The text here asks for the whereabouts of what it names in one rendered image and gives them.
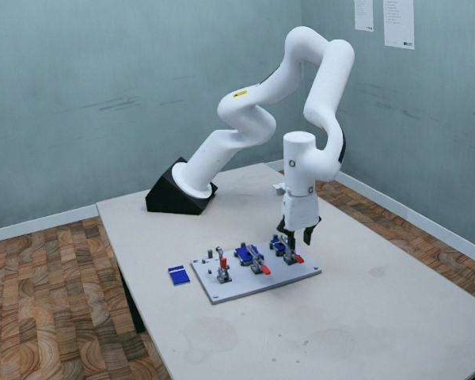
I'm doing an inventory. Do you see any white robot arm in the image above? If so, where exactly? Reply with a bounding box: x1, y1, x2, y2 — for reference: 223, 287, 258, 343
172, 27, 355, 200

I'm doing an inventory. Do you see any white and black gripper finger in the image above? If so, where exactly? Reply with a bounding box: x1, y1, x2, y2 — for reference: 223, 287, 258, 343
277, 217, 295, 251
303, 216, 321, 246

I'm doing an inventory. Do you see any blue plate with white stripe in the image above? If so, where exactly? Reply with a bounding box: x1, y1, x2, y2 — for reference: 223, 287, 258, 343
168, 265, 190, 286

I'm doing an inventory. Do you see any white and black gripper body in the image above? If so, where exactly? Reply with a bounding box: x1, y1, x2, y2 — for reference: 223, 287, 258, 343
282, 192, 319, 232

